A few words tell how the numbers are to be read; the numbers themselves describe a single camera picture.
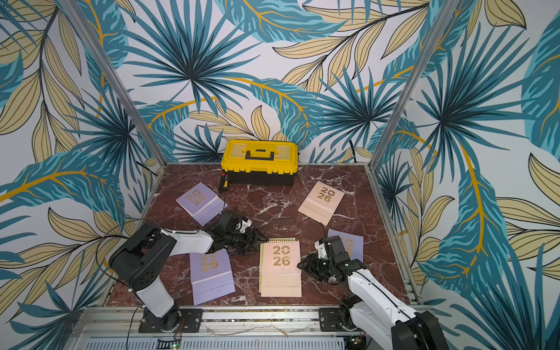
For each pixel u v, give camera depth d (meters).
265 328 0.73
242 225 0.78
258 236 0.82
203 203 1.03
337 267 0.65
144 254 0.50
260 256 0.87
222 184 1.10
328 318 0.73
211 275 0.82
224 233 0.75
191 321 0.75
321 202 1.03
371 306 0.52
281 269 0.83
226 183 1.09
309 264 0.78
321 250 0.80
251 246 0.82
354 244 0.91
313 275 0.75
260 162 1.01
